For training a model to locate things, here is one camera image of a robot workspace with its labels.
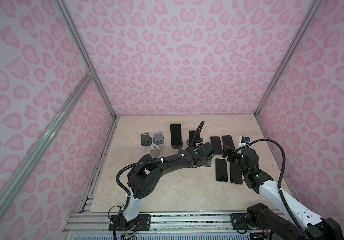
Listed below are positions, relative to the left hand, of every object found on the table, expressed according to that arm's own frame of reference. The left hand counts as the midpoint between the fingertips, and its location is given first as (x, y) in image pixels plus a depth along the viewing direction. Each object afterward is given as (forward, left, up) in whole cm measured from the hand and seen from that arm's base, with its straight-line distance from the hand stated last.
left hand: (203, 157), depth 88 cm
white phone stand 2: (-6, 0, +5) cm, 8 cm away
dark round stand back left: (+13, +15, -8) cm, 22 cm away
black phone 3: (-5, -11, -7) cm, 14 cm away
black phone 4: (+14, -13, -9) cm, 21 cm away
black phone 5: (+15, -19, -6) cm, 25 cm away
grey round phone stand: (+17, +28, -5) cm, 33 cm away
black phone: (+15, +16, +3) cm, 22 cm away
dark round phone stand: (+15, +36, -3) cm, 39 cm away
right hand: (+2, -14, +9) cm, 17 cm away
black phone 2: (+16, +6, +1) cm, 17 cm away
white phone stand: (+4, +29, -1) cm, 29 cm away
